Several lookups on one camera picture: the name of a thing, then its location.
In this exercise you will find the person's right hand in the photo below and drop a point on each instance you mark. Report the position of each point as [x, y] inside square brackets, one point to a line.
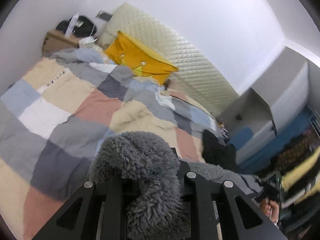
[271, 209]

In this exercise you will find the grey fleece jacket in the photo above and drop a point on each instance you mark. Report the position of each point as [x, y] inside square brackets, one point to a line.
[145, 158]

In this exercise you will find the pile of yellow clothes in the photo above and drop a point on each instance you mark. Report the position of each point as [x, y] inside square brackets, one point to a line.
[301, 182]

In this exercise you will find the blue padded board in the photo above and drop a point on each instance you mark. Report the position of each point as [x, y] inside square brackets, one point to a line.
[241, 137]

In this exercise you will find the blue curtain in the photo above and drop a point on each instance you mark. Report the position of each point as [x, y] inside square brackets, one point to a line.
[262, 158]

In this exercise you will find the black jacket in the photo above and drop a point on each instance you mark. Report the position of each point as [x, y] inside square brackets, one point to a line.
[217, 154]

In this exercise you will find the grey wardrobe cabinet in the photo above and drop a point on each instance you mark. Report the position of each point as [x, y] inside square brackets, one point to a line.
[271, 103]

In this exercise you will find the cream quilted headboard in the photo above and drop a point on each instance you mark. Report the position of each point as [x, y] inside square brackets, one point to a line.
[197, 77]

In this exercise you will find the yellow pillow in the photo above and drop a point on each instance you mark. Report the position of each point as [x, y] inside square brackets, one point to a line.
[143, 61]

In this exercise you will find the patchwork checked quilt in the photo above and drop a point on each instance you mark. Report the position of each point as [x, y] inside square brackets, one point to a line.
[54, 119]

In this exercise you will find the white crumpled tissue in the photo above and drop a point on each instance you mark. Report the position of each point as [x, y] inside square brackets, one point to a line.
[87, 42]

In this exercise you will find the black bag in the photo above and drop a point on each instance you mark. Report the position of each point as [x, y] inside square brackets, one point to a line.
[84, 27]

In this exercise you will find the wooden nightstand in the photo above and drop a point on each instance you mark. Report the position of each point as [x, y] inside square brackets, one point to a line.
[55, 40]

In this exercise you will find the grey wall socket plate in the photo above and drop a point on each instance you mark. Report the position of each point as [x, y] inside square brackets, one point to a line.
[105, 16]

